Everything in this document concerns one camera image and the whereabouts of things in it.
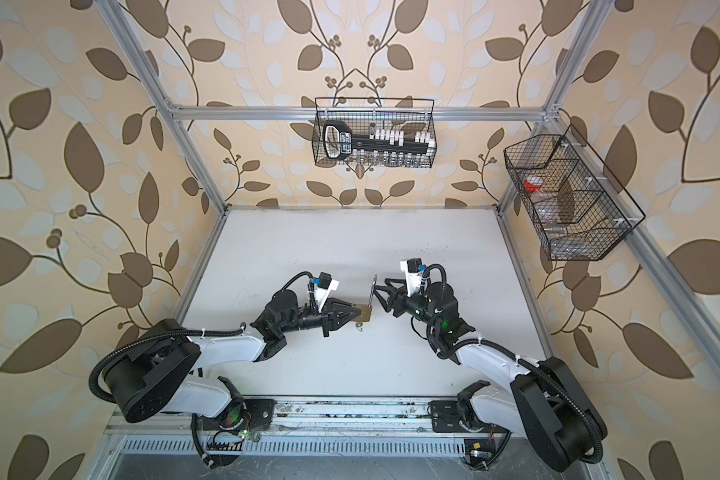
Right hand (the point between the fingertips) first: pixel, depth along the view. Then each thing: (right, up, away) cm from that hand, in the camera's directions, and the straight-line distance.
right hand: (380, 287), depth 79 cm
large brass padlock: (-4, -5, -3) cm, 7 cm away
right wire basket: (+49, +21, -6) cm, 54 cm away
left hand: (-5, -5, -5) cm, 9 cm away
